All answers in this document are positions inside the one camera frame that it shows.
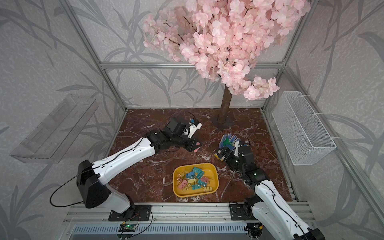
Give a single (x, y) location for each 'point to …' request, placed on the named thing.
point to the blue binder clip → (190, 175)
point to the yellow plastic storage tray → (181, 188)
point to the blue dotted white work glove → (232, 138)
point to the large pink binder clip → (196, 150)
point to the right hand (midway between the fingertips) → (218, 153)
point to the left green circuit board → (127, 228)
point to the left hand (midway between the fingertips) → (201, 145)
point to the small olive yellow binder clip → (207, 189)
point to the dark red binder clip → (204, 179)
